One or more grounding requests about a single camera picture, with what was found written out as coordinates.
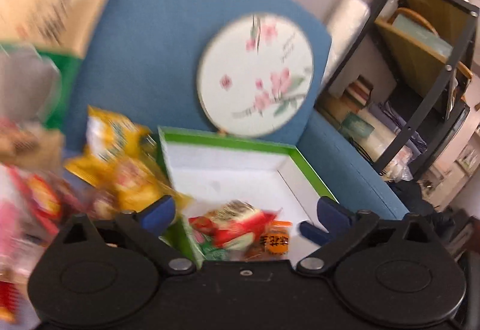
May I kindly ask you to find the large beige green grain bag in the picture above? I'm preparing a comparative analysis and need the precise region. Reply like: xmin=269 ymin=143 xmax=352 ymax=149
xmin=1 ymin=0 xmax=108 ymax=128

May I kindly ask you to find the blue sofa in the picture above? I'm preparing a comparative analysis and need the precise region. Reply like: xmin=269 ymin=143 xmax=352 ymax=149
xmin=59 ymin=0 xmax=410 ymax=222

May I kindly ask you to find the white plastic roll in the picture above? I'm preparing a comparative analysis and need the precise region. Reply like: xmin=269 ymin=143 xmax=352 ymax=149
xmin=321 ymin=0 xmax=370 ymax=89

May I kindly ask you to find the red white snack packet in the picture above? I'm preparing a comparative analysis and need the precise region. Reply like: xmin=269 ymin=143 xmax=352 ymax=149
xmin=189 ymin=200 xmax=280 ymax=251

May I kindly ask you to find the red date snack packet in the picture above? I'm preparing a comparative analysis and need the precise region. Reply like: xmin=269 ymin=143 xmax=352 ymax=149
xmin=2 ymin=165 xmax=86 ymax=236

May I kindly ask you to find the small orange candy packet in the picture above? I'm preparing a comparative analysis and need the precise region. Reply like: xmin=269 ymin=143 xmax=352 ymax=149
xmin=259 ymin=220 xmax=292 ymax=256

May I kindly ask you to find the black metal shelf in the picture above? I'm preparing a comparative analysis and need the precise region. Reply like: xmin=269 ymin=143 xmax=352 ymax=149
xmin=333 ymin=0 xmax=479 ymax=177

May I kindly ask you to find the green white cardboard box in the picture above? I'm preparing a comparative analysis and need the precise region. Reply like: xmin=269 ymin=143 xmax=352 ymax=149
xmin=158 ymin=127 xmax=332 ymax=264

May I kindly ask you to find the yellow chip bag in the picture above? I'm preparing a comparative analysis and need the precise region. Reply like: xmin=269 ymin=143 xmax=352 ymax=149
xmin=64 ymin=106 xmax=193 ymax=212

